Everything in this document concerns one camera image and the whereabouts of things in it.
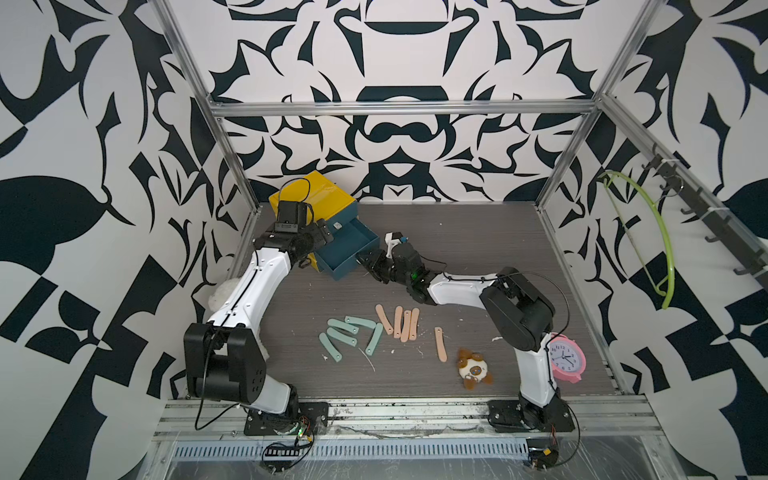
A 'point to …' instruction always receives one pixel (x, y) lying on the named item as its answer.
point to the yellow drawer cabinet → (324, 199)
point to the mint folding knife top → (360, 322)
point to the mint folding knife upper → (343, 326)
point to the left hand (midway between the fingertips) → (312, 232)
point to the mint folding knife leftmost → (333, 352)
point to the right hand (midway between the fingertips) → (355, 254)
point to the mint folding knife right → (374, 338)
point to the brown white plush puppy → (472, 368)
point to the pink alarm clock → (567, 358)
